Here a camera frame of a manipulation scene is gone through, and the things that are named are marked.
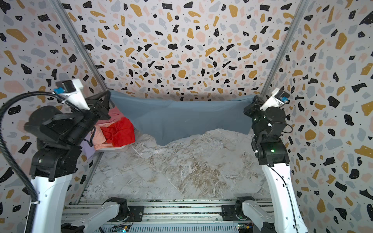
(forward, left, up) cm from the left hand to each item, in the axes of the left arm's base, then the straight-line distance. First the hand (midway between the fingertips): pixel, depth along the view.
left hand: (102, 86), depth 47 cm
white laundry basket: (+6, +13, -50) cm, 52 cm away
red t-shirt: (+14, +16, -45) cm, 50 cm away
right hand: (+5, -53, -6) cm, 54 cm away
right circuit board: (-34, -54, -59) cm, 87 cm away
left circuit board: (-33, +7, -58) cm, 67 cm away
